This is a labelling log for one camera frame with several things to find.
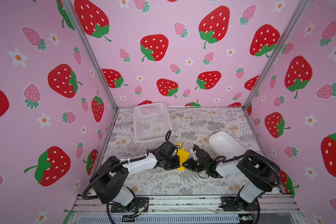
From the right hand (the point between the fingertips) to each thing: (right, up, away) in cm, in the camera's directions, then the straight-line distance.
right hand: (180, 165), depth 87 cm
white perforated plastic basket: (-22, +28, +24) cm, 43 cm away
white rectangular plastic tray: (+30, +11, +9) cm, 33 cm away
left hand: (+1, +1, -3) cm, 3 cm away
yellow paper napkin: (+2, +5, +6) cm, 8 cm away
